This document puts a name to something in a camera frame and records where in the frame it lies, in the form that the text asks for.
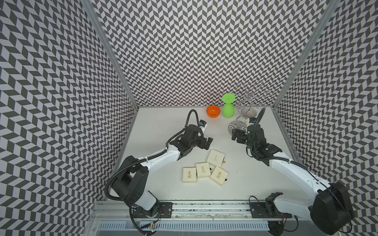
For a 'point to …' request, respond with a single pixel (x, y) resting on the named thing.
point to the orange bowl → (213, 111)
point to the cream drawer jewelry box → (216, 158)
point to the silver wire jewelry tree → (242, 92)
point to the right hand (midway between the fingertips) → (239, 133)
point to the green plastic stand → (228, 108)
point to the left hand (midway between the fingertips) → (204, 136)
